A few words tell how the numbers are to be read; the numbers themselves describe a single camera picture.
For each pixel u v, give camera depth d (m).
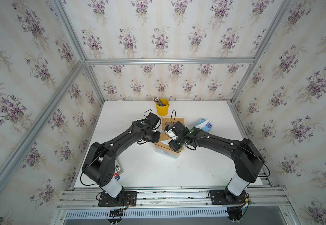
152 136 0.75
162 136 0.78
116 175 0.80
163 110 1.07
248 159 0.46
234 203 0.71
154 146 0.86
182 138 0.67
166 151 0.85
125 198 0.73
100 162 0.44
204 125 0.95
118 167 0.81
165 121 1.01
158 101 1.01
